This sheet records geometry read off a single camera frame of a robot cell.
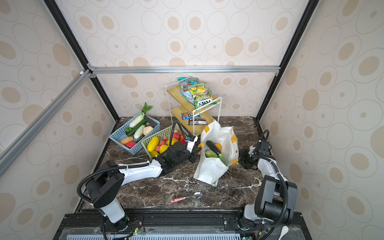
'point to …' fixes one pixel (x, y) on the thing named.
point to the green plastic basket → (165, 133)
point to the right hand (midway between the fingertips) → (237, 155)
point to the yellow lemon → (163, 148)
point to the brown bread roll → (125, 140)
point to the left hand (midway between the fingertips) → (204, 147)
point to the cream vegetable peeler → (256, 183)
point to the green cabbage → (210, 153)
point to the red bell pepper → (130, 144)
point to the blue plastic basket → (119, 134)
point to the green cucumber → (132, 131)
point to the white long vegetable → (139, 131)
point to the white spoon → (284, 230)
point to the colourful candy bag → (185, 82)
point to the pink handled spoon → (196, 195)
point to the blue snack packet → (186, 115)
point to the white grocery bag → (210, 170)
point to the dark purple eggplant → (214, 148)
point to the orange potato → (219, 146)
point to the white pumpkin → (147, 129)
